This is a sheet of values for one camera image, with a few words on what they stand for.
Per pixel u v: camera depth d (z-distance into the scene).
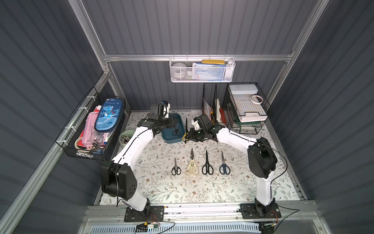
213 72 0.87
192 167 0.89
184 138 0.90
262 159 0.52
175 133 1.06
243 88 1.04
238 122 0.97
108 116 0.70
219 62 0.89
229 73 0.86
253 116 0.92
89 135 0.68
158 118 0.63
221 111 1.19
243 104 0.97
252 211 0.73
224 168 0.89
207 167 0.89
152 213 0.73
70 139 0.62
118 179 0.43
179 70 0.84
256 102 0.99
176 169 0.89
